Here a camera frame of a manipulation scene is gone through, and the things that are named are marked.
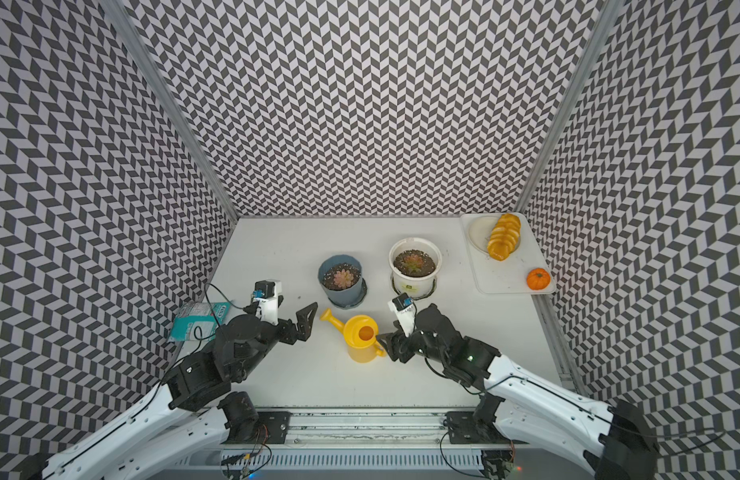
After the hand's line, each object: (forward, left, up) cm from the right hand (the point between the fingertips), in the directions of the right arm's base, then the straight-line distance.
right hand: (388, 337), depth 75 cm
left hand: (+4, +22, +9) cm, 24 cm away
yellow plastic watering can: (+1, +7, -2) cm, 8 cm away
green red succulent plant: (+25, -8, -3) cm, 27 cm away
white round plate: (+44, -34, -9) cm, 57 cm away
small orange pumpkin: (+22, -48, -7) cm, 53 cm away
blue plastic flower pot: (+16, +15, -7) cm, 23 cm away
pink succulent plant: (+20, +14, -3) cm, 24 cm away
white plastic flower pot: (+19, -10, -5) cm, 22 cm away
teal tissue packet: (+9, +58, -10) cm, 60 cm away
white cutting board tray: (+26, -41, -12) cm, 50 cm away
